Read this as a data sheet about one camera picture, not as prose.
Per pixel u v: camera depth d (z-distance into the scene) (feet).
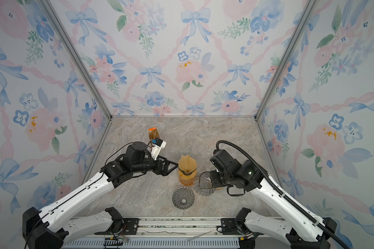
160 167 2.06
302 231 1.25
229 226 2.40
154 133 3.28
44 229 1.24
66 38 2.57
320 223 1.24
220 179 1.84
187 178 2.62
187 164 2.68
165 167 2.03
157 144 2.10
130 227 2.43
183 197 2.63
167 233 2.39
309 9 2.27
